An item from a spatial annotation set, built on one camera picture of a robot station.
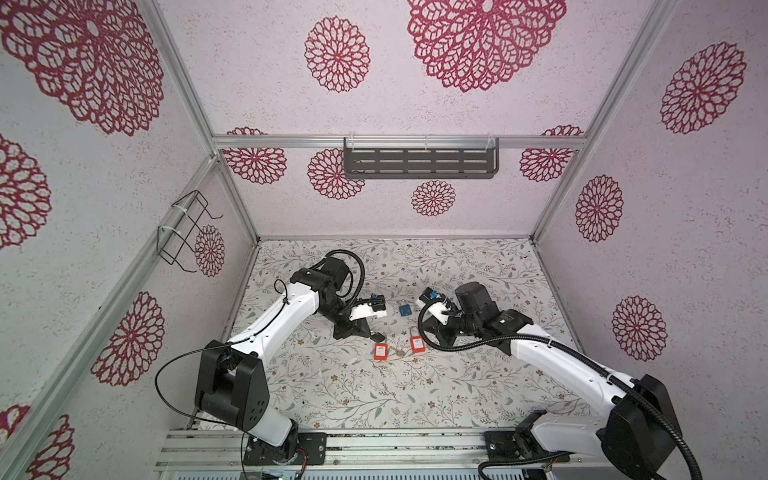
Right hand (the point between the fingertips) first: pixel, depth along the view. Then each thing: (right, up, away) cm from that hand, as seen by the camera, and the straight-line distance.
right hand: (423, 320), depth 80 cm
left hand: (-16, -4, 0) cm, 17 cm away
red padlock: (-11, -12, +10) cm, 19 cm away
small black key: (-12, -4, -2) cm, 13 cm away
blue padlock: (-3, 0, +20) cm, 20 cm away
